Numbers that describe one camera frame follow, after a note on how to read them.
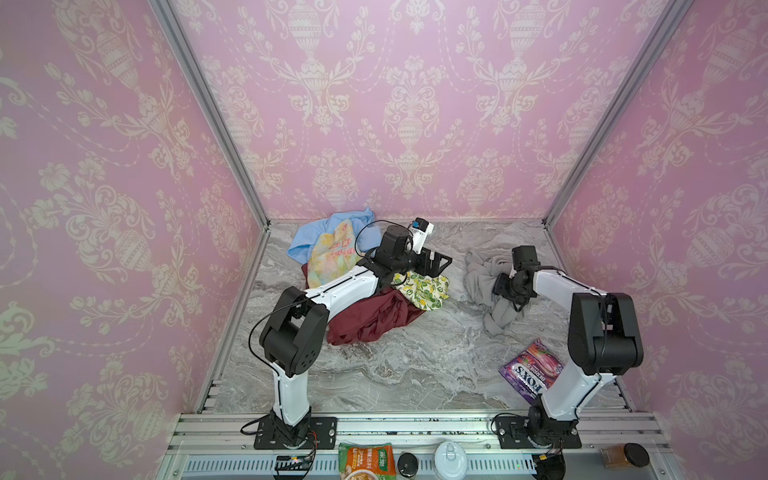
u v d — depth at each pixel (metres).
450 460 0.66
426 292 0.94
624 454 0.64
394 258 0.71
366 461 0.68
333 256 0.99
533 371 0.81
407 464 0.62
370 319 0.87
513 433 0.73
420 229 0.78
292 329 0.51
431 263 0.78
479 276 0.97
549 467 0.70
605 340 0.49
